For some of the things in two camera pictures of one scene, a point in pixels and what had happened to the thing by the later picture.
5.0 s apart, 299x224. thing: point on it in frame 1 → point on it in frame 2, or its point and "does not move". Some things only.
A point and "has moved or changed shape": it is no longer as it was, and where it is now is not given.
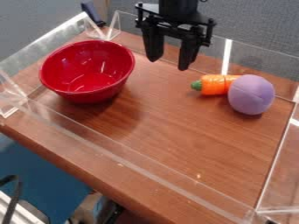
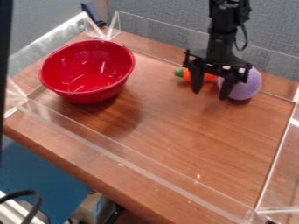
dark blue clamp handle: x=90 y=9 does not move
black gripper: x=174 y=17 → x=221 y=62
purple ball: x=251 y=94 has moved or changed shape
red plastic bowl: x=87 y=72 does not move
